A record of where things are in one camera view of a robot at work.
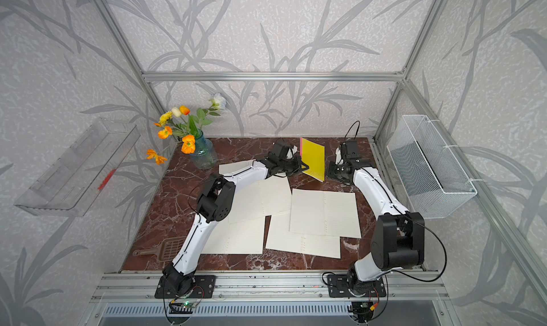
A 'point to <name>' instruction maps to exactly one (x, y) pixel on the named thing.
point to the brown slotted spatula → (167, 250)
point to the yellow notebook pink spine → (313, 154)
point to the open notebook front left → (242, 237)
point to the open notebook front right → (279, 237)
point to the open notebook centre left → (261, 198)
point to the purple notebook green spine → (324, 213)
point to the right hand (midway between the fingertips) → (328, 171)
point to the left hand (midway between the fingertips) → (310, 167)
